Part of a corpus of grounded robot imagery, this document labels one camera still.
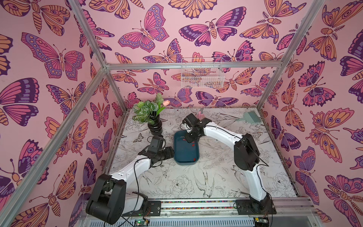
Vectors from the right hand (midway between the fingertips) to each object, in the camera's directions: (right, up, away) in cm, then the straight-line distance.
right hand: (184, 140), depth 92 cm
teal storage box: (0, -9, +2) cm, 9 cm away
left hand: (-8, -6, -4) cm, 10 cm away
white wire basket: (+12, +45, +13) cm, 48 cm away
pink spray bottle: (+11, +16, +6) cm, 21 cm away
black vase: (-20, +7, +5) cm, 22 cm away
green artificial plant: (-23, +19, -8) cm, 31 cm away
